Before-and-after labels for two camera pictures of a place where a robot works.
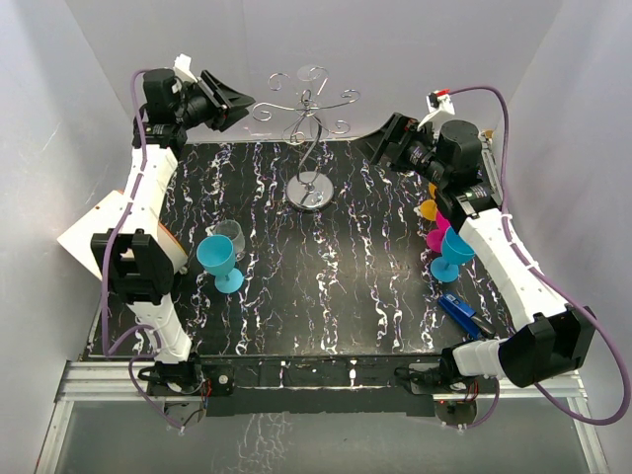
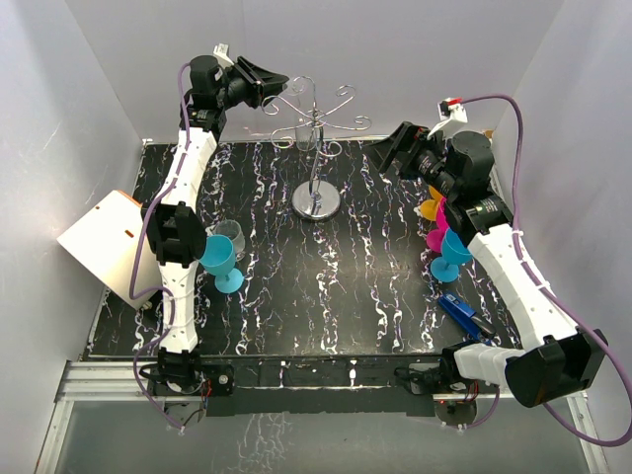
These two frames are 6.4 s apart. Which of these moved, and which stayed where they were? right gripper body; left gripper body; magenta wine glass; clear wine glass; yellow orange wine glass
Moved: left gripper body
Stayed: magenta wine glass; clear wine glass; right gripper body; yellow orange wine glass
